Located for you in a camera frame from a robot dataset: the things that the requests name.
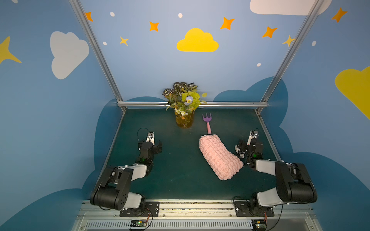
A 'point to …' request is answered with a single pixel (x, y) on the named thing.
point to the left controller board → (138, 223)
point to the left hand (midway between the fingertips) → (151, 139)
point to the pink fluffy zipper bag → (224, 164)
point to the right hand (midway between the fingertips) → (249, 139)
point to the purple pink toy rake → (207, 119)
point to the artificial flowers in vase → (184, 99)
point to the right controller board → (259, 224)
